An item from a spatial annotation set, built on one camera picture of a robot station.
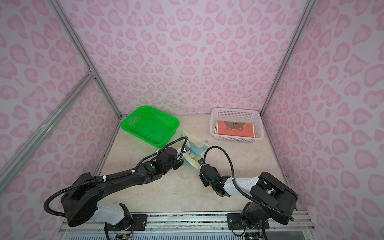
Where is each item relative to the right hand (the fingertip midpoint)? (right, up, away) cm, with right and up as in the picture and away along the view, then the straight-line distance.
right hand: (204, 171), depth 89 cm
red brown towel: (+22, +25, +16) cm, 36 cm away
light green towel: (-4, +12, +10) cm, 16 cm away
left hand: (-12, +12, -5) cm, 18 cm away
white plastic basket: (+34, +34, +22) cm, 53 cm away
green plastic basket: (-38, +27, +24) cm, 53 cm away
